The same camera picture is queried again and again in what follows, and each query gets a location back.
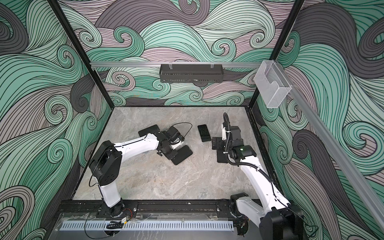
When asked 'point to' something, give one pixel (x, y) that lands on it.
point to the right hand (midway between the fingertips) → (220, 140)
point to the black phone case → (183, 153)
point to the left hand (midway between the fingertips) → (172, 153)
